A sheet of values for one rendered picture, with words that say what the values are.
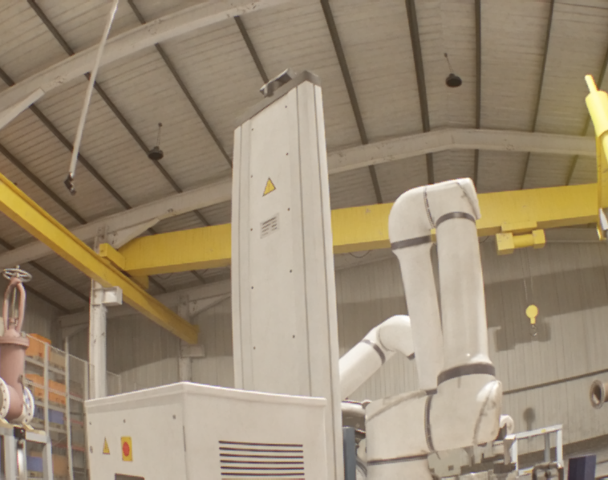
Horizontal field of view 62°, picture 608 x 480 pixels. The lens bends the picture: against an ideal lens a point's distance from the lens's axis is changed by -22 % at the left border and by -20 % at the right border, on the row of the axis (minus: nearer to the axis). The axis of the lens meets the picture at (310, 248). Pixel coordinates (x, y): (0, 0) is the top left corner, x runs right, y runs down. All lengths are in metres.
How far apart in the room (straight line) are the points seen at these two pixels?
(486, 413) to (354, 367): 0.82
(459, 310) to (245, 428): 0.62
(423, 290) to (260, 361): 0.47
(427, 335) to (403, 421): 0.37
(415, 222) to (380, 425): 0.57
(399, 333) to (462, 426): 0.75
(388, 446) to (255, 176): 0.86
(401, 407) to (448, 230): 0.48
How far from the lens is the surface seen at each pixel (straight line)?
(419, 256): 1.66
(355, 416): 2.26
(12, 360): 6.27
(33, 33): 10.65
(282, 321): 1.52
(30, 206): 12.05
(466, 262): 1.52
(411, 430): 1.37
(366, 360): 2.07
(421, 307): 1.66
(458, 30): 11.85
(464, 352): 1.41
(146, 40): 9.75
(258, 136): 1.82
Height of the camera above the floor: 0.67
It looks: 22 degrees up
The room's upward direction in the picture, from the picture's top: 3 degrees counter-clockwise
